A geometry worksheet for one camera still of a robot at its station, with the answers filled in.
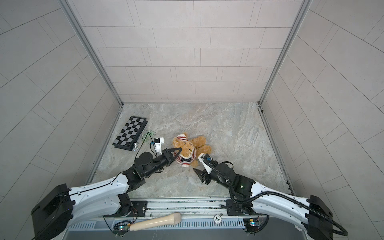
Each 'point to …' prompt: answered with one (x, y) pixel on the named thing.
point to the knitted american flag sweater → (185, 162)
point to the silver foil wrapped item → (135, 146)
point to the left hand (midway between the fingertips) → (186, 151)
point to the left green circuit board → (121, 228)
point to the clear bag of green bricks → (147, 136)
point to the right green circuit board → (252, 224)
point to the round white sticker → (217, 218)
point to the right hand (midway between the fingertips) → (197, 167)
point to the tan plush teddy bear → (198, 143)
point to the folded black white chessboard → (130, 133)
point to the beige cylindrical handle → (167, 220)
